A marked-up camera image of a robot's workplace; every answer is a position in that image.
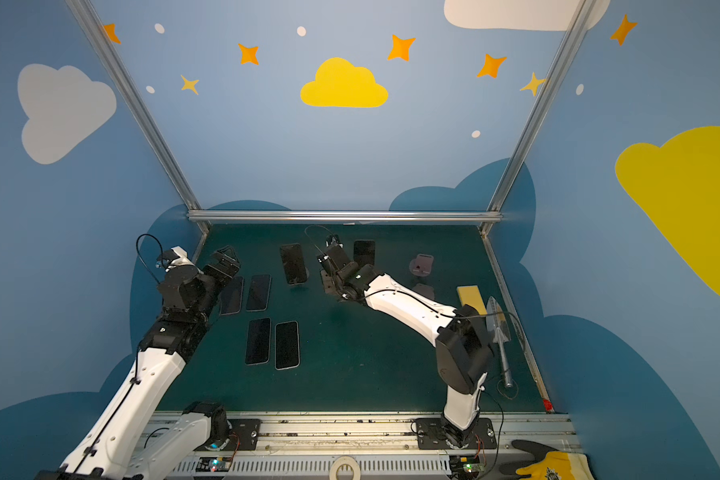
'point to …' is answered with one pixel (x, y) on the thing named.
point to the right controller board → (465, 467)
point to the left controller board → (213, 464)
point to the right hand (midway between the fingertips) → (336, 268)
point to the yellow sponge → (470, 295)
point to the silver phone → (287, 350)
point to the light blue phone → (259, 292)
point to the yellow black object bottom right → (550, 464)
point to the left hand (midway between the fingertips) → (229, 256)
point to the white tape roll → (341, 461)
